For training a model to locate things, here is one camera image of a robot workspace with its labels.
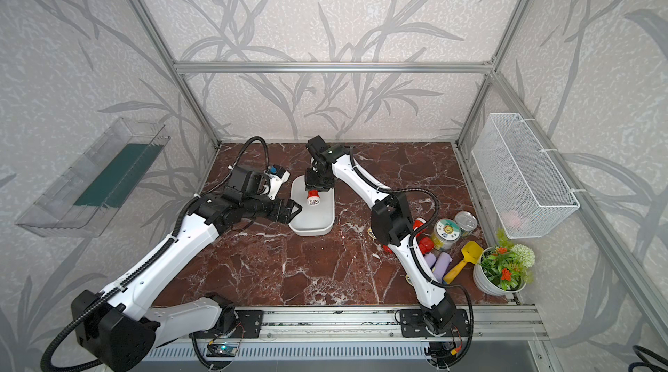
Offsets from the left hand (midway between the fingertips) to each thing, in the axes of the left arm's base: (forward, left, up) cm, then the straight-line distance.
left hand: (291, 205), depth 77 cm
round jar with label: (-4, -49, -10) cm, 50 cm away
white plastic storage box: (+5, -4, -18) cm, 19 cm away
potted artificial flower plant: (-18, -59, -2) cm, 61 cm away
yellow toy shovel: (-8, -59, -17) cm, 61 cm away
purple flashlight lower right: (-12, -47, -17) cm, 52 cm away
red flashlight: (+8, -5, -9) cm, 13 cm away
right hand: (+14, -2, -11) cm, 17 cm away
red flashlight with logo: (-12, -33, +13) cm, 38 cm away
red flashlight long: (-7, -31, -17) cm, 36 cm away
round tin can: (+2, -58, -13) cm, 59 cm away
